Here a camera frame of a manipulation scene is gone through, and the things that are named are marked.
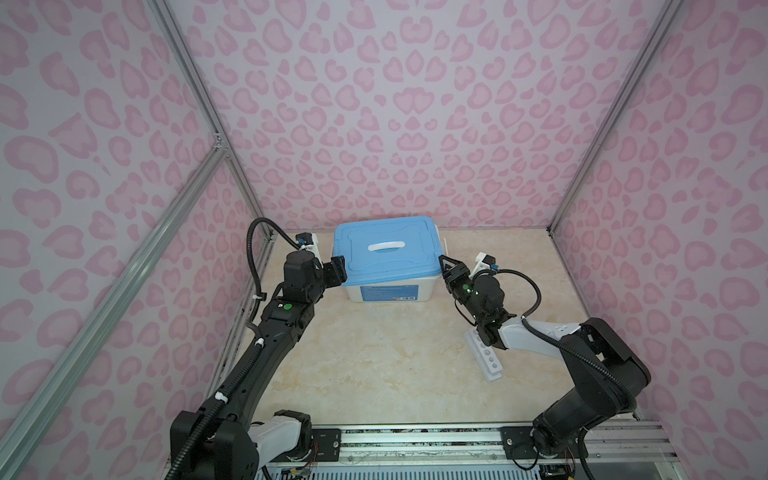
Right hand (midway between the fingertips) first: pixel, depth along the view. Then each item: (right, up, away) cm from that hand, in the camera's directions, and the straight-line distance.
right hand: (439, 258), depth 84 cm
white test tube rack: (+13, -27, 0) cm, 30 cm away
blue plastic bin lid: (-14, +3, +7) cm, 16 cm away
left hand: (-29, +1, -4) cm, 29 cm away
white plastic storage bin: (-8, -10, +8) cm, 15 cm away
